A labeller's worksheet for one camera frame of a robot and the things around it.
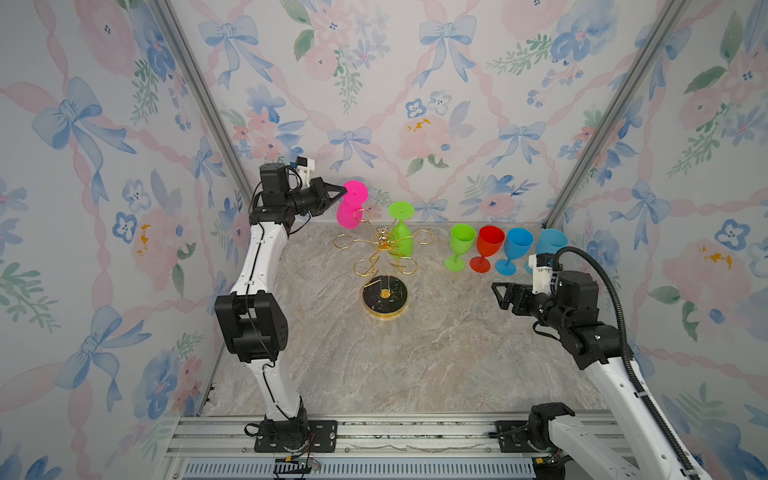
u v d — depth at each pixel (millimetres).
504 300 666
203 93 819
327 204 749
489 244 973
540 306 618
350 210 837
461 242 953
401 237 852
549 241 968
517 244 953
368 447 733
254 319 495
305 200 722
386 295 977
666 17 697
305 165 755
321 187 733
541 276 651
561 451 608
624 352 463
